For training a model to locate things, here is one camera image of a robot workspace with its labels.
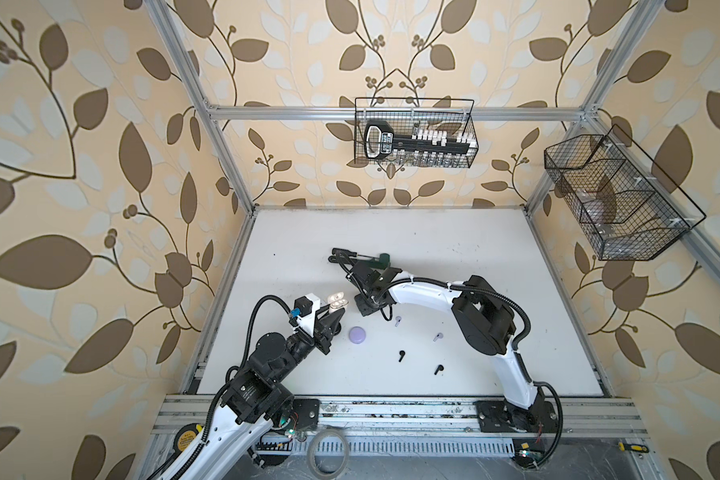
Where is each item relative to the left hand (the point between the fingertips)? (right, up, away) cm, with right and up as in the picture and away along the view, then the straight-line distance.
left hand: (334, 306), depth 70 cm
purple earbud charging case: (+5, -12, +18) cm, 22 cm away
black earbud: (+18, -17, +14) cm, 28 cm away
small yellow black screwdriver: (+71, -33, -1) cm, 78 cm away
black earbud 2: (+28, -20, +12) cm, 36 cm away
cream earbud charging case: (+1, +1, +1) cm, 1 cm away
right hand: (+8, -5, +25) cm, 27 cm away
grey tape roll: (-2, -30, -1) cm, 30 cm away
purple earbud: (+29, -12, +17) cm, 36 cm away
